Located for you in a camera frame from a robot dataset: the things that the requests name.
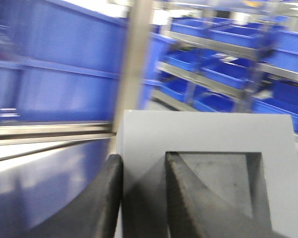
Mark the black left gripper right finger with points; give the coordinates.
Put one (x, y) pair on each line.
(188, 213)

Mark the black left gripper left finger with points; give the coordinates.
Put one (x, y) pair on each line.
(99, 210)

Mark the grey block with square hole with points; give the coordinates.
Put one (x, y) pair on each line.
(213, 131)

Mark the large empty blue bin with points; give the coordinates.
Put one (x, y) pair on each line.
(64, 86)

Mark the row of blue bins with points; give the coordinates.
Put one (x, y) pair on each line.
(288, 49)
(228, 74)

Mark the steel rack on castors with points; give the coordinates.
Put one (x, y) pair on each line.
(283, 70)
(213, 44)

